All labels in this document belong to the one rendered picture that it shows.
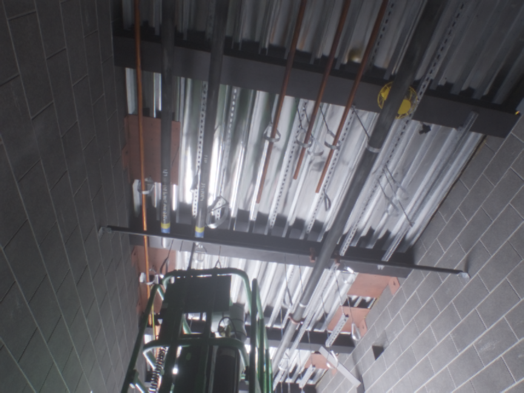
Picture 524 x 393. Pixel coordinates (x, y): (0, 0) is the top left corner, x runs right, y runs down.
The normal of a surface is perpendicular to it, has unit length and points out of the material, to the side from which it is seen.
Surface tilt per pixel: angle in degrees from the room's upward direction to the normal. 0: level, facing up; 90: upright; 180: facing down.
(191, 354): 90
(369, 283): 180
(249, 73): 180
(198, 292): 90
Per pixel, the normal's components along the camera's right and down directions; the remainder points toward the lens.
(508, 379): -0.98, -0.14
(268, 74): 0.00, 0.62
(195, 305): -0.10, -0.78
